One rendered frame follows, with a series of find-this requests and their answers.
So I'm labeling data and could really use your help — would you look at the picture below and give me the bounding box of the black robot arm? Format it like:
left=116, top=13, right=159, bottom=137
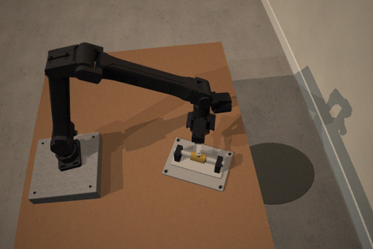
left=45, top=43, right=232, bottom=171

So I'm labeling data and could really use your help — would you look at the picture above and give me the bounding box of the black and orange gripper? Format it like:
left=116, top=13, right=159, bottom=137
left=186, top=112, right=216, bottom=135

